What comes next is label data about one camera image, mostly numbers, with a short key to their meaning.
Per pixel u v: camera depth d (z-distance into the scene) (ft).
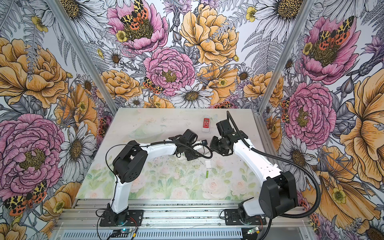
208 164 3.08
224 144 2.00
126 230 2.34
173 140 2.36
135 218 2.44
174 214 2.49
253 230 2.35
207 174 2.93
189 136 2.55
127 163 1.76
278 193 1.36
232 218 2.42
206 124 3.67
